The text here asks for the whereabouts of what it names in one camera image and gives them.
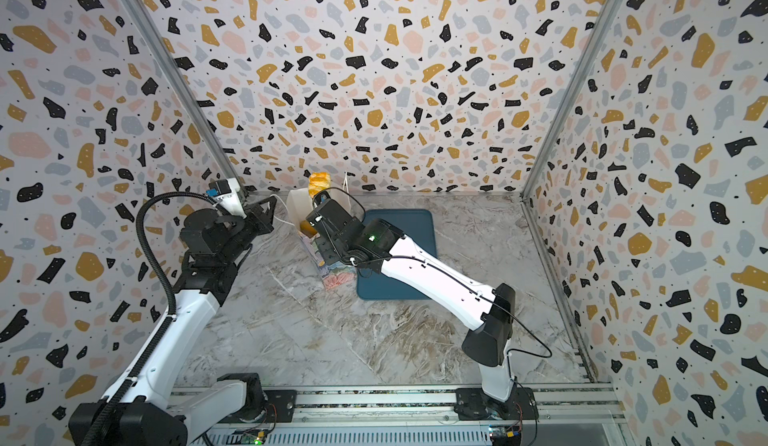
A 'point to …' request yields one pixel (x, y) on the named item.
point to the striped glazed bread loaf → (317, 182)
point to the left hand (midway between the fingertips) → (272, 193)
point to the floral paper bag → (299, 203)
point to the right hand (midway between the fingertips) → (324, 233)
